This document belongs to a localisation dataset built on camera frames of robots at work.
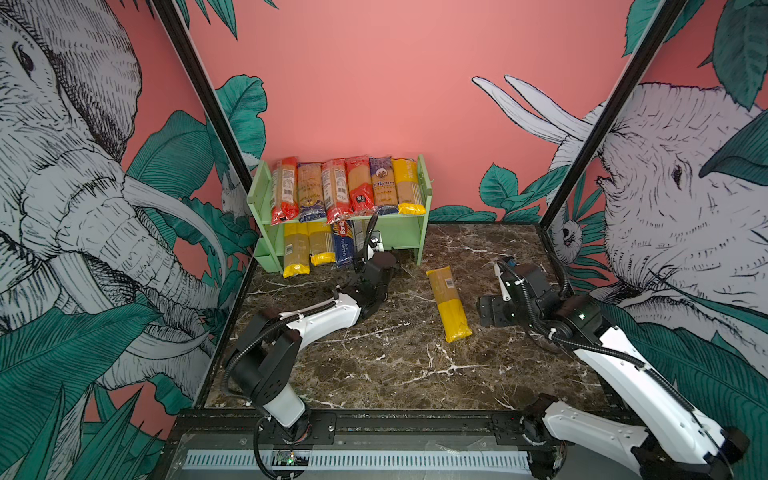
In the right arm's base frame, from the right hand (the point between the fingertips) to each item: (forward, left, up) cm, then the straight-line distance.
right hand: (490, 300), depth 71 cm
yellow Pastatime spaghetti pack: (+25, +47, -9) cm, 54 cm away
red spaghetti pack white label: (+32, +41, +7) cm, 52 cm away
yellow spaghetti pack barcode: (+22, +54, -8) cm, 59 cm away
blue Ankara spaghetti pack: (+36, +27, +6) cm, 45 cm away
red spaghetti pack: (+32, +56, +7) cm, 64 cm away
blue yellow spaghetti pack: (+28, +47, +7) cm, 56 cm away
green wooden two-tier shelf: (+35, +23, -14) cm, 44 cm away
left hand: (+20, +27, -3) cm, 34 cm away
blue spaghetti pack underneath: (+25, +39, -8) cm, 47 cm away
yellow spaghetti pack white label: (+6, +5, -23) cm, 24 cm away
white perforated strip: (-30, +30, -24) cm, 49 cm away
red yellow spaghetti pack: (+35, +34, +7) cm, 50 cm away
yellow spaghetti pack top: (+41, +20, +6) cm, 46 cm away
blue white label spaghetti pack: (+32, +35, -9) cm, 48 cm away
